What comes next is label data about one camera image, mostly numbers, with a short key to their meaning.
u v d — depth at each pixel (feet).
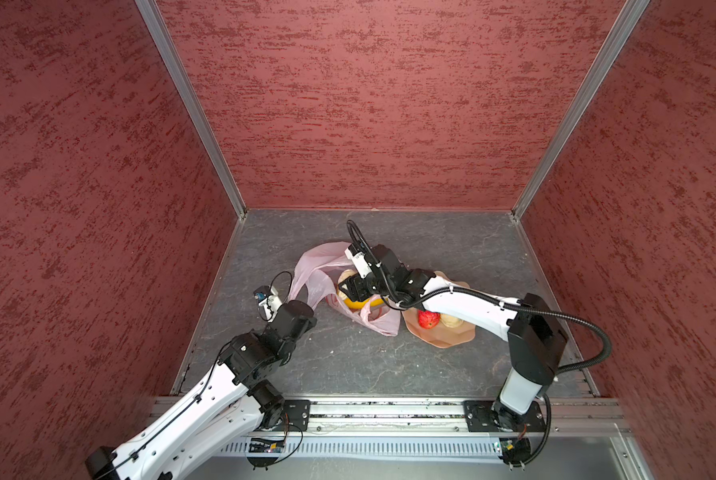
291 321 1.75
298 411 2.44
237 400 1.62
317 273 2.71
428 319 2.80
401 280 2.06
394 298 2.00
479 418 2.43
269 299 2.11
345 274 2.64
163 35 2.43
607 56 2.54
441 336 2.84
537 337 1.49
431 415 2.49
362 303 2.39
